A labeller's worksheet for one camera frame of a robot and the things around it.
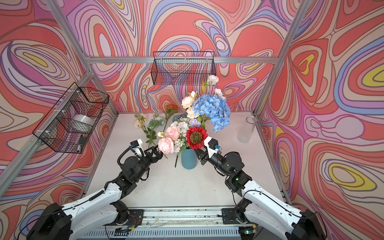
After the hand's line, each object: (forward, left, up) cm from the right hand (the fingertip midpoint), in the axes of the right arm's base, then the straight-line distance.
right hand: (195, 143), depth 67 cm
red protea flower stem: (+49, +18, -24) cm, 57 cm away
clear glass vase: (+19, -33, -20) cm, 43 cm away
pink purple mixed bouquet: (+7, +5, +5) cm, 10 cm away
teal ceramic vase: (+3, +4, -19) cm, 20 cm away
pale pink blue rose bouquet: (+32, +32, -25) cm, 52 cm away
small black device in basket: (+5, +56, -2) cm, 56 cm away
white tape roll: (+11, +54, +5) cm, 55 cm away
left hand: (+5, +18, -8) cm, 20 cm away
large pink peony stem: (-4, +12, +6) cm, 14 cm away
